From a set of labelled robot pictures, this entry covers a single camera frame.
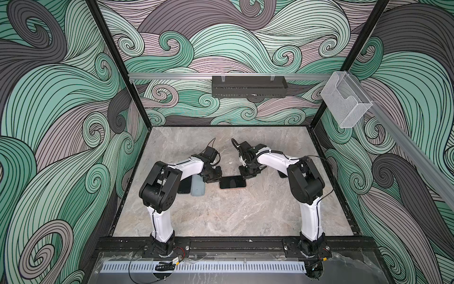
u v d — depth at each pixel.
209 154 0.78
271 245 0.75
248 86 0.97
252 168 0.81
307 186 0.53
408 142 0.60
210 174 0.81
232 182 0.94
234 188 0.92
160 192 0.49
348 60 0.87
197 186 0.93
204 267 0.70
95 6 0.71
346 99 0.78
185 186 0.92
